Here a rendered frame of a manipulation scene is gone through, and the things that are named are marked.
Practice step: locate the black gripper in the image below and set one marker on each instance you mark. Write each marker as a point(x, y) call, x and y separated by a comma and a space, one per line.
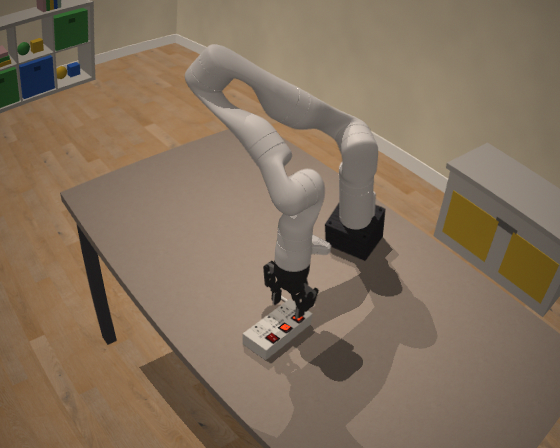
point(300, 286)

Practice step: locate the white power strip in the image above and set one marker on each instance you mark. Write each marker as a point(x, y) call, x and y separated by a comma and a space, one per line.
point(275, 330)

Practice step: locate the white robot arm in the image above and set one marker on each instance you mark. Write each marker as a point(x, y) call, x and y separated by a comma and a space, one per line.
point(300, 196)

